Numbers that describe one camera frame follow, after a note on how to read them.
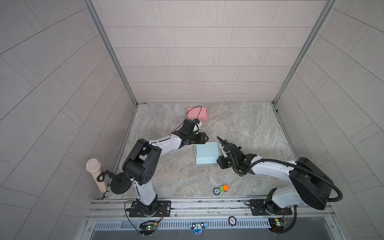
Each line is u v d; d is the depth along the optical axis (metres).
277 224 0.68
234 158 0.65
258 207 0.71
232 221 0.68
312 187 0.42
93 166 0.57
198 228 0.65
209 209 0.72
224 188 0.75
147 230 0.64
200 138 0.79
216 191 0.77
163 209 0.70
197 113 0.83
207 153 0.85
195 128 0.81
